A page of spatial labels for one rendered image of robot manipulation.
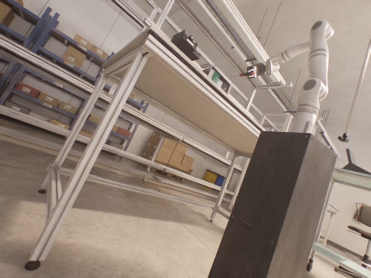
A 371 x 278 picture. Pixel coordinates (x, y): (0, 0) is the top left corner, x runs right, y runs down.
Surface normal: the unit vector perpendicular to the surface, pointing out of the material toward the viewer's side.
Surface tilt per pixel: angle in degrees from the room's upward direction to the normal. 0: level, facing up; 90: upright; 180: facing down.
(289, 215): 90
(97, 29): 90
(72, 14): 90
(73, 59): 90
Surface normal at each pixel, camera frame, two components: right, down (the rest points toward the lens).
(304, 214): 0.48, 0.05
